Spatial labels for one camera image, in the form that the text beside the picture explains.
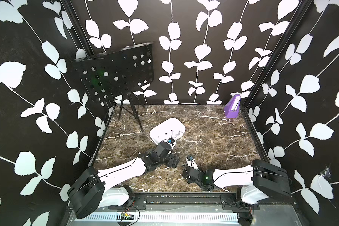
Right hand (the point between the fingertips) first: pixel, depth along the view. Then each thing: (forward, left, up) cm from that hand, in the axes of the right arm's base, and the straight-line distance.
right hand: (186, 170), depth 85 cm
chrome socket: (+28, +3, 0) cm, 29 cm away
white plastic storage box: (+28, +9, +6) cm, 30 cm away
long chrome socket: (+28, +9, +1) cm, 30 cm away
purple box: (+46, -37, +9) cm, 60 cm away
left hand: (+6, +6, +9) cm, 12 cm away
